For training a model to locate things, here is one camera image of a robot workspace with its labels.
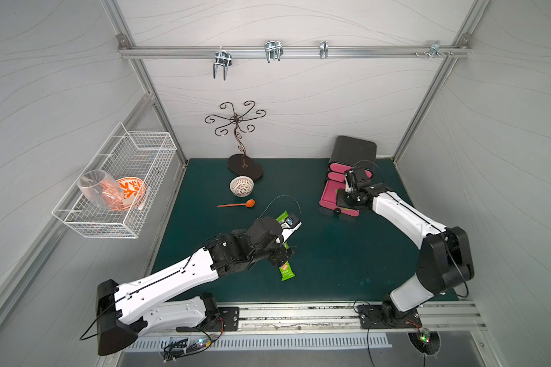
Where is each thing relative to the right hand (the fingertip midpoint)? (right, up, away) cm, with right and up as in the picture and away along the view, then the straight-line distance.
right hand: (342, 197), depth 90 cm
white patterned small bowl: (-44, +4, +17) cm, 47 cm away
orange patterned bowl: (-68, +4, -24) cm, 72 cm away
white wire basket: (-74, +16, -10) cm, 76 cm away
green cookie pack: (-24, -9, +8) cm, 27 cm away
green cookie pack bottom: (-23, -27, -8) cm, 36 cm away
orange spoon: (-39, -4, +11) cm, 41 cm away
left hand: (-22, -12, -20) cm, 33 cm away
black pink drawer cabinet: (+7, +20, +14) cm, 25 cm away
